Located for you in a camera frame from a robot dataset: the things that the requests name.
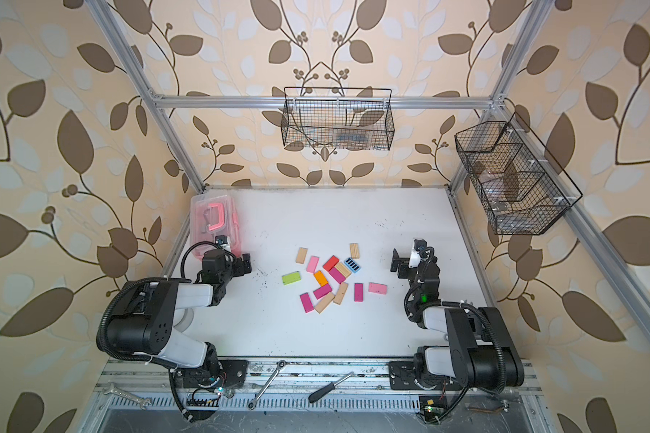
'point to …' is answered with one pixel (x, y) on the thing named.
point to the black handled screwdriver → (327, 389)
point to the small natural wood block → (340, 267)
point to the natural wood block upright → (341, 291)
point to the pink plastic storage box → (214, 215)
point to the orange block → (320, 278)
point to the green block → (291, 278)
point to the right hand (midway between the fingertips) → (410, 251)
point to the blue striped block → (354, 266)
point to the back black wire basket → (342, 118)
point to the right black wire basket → (522, 189)
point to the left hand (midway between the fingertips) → (230, 254)
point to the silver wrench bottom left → (110, 388)
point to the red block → (330, 262)
